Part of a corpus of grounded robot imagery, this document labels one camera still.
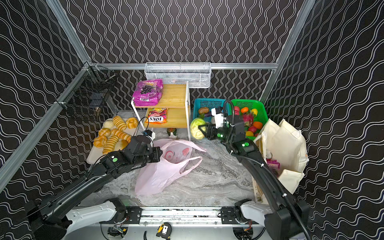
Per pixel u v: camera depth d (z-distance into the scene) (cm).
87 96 92
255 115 117
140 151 55
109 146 97
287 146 76
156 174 71
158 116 92
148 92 76
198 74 103
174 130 96
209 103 117
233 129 54
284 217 37
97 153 97
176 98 82
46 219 38
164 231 68
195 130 69
